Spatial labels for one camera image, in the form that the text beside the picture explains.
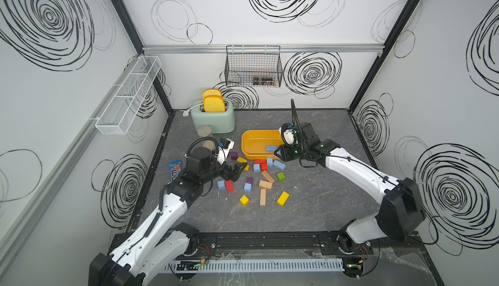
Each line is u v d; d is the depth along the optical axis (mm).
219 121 1037
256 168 936
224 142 632
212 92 982
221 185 872
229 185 886
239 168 673
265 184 875
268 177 911
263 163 955
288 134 754
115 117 711
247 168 938
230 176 661
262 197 847
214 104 963
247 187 870
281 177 902
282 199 850
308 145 632
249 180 905
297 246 755
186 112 1013
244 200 837
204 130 923
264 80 870
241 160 967
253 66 1239
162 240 576
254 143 1028
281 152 754
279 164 952
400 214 418
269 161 941
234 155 984
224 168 652
